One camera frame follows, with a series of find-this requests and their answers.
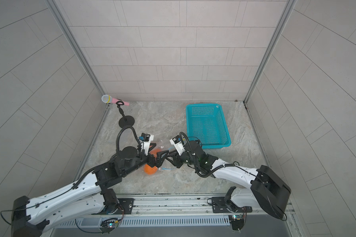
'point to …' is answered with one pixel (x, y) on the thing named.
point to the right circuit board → (237, 221)
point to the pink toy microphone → (108, 98)
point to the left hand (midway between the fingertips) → (165, 148)
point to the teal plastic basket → (206, 122)
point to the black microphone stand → (125, 120)
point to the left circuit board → (108, 225)
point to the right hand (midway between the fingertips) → (168, 157)
